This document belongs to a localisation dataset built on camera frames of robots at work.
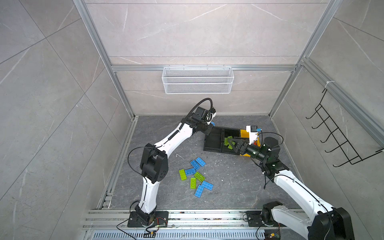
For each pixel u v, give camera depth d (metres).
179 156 0.97
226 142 1.01
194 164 0.93
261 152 0.64
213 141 1.03
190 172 0.88
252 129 0.67
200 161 0.93
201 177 0.88
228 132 1.07
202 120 0.70
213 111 0.78
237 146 0.67
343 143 0.63
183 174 0.88
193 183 0.86
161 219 0.73
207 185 0.84
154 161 0.53
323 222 0.39
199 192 0.81
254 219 0.73
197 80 1.01
